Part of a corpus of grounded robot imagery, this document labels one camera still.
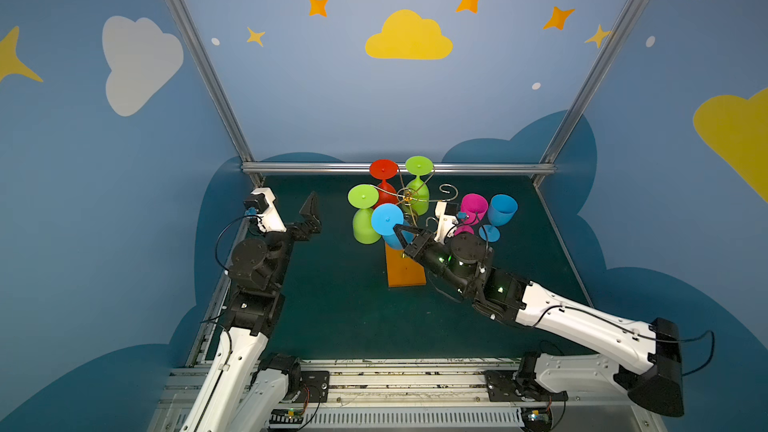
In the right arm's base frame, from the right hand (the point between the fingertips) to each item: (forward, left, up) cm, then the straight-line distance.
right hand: (397, 224), depth 63 cm
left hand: (+4, +23, +4) cm, 24 cm away
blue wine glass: (+24, -33, -22) cm, 47 cm away
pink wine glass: (+24, -25, -21) cm, 40 cm away
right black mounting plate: (-24, -28, -36) cm, 52 cm away
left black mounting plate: (-26, +20, -35) cm, 48 cm away
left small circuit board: (-33, +26, -38) cm, 56 cm away
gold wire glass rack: (+12, -3, -5) cm, 13 cm away
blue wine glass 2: (+3, +3, -1) cm, 4 cm away
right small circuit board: (-30, -37, -39) cm, 62 cm away
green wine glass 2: (+9, +8, -2) cm, 13 cm away
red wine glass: (+19, +4, -2) cm, 20 cm away
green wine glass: (+21, -5, -2) cm, 22 cm away
